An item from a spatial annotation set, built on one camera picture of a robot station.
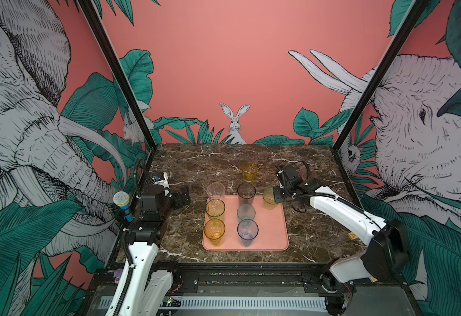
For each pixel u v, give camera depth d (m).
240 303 0.70
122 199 0.69
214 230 0.79
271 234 0.86
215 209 0.82
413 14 0.70
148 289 0.56
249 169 1.11
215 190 0.93
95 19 0.72
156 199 0.53
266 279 0.75
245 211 0.90
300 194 0.58
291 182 0.64
